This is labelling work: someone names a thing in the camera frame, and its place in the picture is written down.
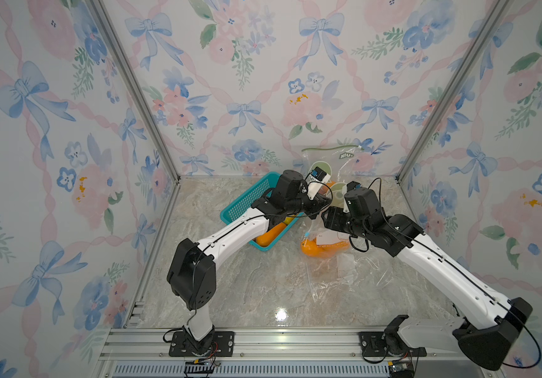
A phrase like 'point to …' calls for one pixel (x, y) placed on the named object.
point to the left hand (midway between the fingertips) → (331, 198)
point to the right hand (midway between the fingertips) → (329, 214)
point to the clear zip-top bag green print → (343, 164)
